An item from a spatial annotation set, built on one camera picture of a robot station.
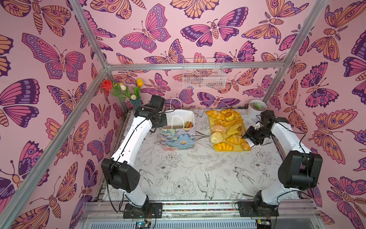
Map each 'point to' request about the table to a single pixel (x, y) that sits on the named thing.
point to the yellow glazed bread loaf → (223, 147)
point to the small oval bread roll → (245, 146)
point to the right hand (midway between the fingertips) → (242, 138)
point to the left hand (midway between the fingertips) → (162, 120)
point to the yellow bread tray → (227, 129)
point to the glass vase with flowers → (120, 91)
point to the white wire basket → (204, 73)
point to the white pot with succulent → (255, 107)
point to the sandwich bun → (188, 125)
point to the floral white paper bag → (179, 134)
